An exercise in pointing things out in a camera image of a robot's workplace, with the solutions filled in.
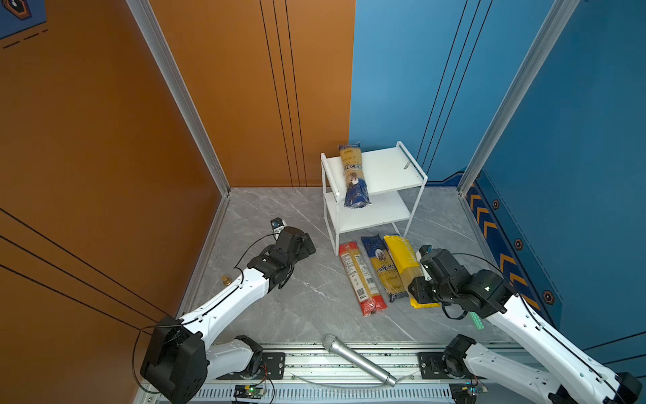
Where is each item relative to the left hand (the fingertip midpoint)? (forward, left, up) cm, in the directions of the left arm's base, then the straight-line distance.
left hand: (302, 239), depth 85 cm
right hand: (-17, -35, +1) cm, 39 cm away
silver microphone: (-30, -11, -11) cm, 34 cm away
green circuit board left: (-41, +13, -16) cm, 46 cm away
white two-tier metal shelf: (+7, -22, +18) cm, 29 cm away
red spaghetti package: (-11, -22, -12) cm, 27 cm away
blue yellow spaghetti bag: (-3, -30, -12) cm, 32 cm away
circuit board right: (-40, -49, -16) cm, 66 cm away
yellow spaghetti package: (-12, -33, +4) cm, 35 cm away
